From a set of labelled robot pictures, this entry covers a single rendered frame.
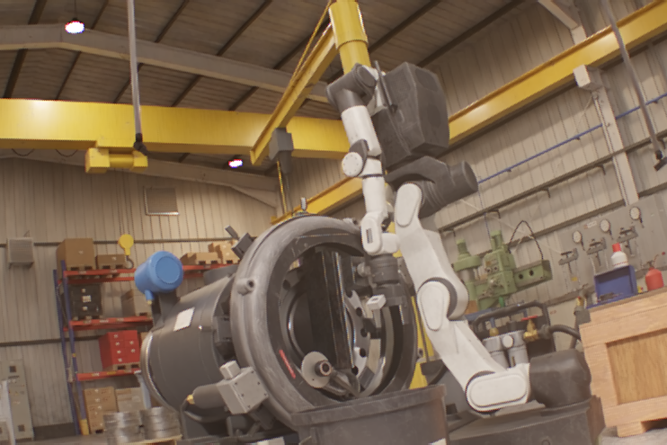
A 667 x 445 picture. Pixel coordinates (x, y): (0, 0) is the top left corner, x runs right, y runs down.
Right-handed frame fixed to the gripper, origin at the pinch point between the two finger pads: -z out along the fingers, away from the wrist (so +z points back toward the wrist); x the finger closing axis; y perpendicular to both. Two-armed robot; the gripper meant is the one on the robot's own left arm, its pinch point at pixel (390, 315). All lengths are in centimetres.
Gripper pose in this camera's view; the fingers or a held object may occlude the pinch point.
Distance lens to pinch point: 210.5
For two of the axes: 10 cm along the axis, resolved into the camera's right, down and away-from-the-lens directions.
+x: -7.7, 1.8, 6.1
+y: -6.3, -0.3, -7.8
